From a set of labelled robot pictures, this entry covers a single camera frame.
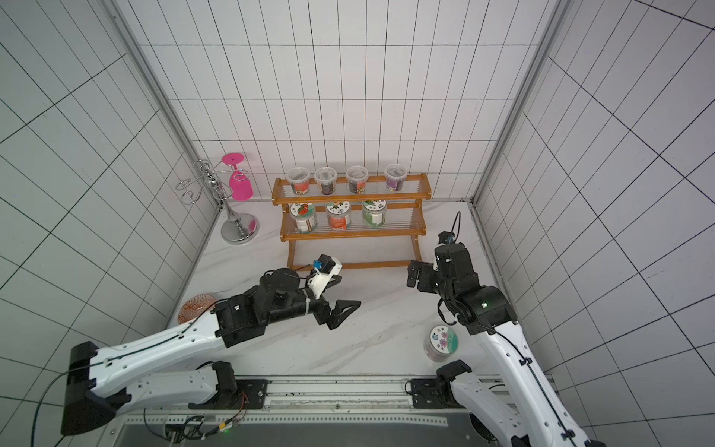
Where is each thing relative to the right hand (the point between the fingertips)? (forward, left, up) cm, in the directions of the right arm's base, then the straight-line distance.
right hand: (415, 267), depth 72 cm
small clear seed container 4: (+24, +6, +11) cm, 27 cm away
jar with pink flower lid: (-14, -8, -15) cm, 22 cm away
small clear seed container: (+23, +26, +11) cm, 36 cm away
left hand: (-9, +18, 0) cm, 21 cm away
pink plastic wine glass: (+36, +63, -6) cm, 73 cm away
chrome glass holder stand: (+26, +66, -20) cm, 74 cm away
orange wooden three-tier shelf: (+20, +11, -9) cm, 24 cm away
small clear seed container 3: (+23, +17, +11) cm, 31 cm away
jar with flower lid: (+18, +23, 0) cm, 29 cm away
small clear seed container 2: (+22, +34, +11) cm, 42 cm away
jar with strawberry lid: (+17, +34, 0) cm, 38 cm away
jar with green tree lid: (+20, +12, -1) cm, 23 cm away
